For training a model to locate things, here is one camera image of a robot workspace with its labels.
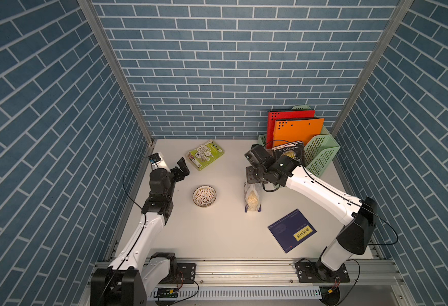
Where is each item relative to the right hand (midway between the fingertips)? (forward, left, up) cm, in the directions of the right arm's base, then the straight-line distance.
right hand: (252, 174), depth 80 cm
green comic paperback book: (+23, +28, -17) cm, 40 cm away
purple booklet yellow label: (-15, -20, -21) cm, 32 cm away
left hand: (+2, +31, +4) cm, 31 cm away
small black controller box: (-41, +30, -24) cm, 57 cm away
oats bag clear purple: (-7, 0, -3) cm, 8 cm away
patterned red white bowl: (-2, +22, -19) cm, 29 cm away
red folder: (+31, -9, +8) cm, 33 cm away
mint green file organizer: (+33, -6, -11) cm, 35 cm away
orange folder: (+23, -16, +5) cm, 29 cm away
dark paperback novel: (+17, -20, -2) cm, 26 cm away
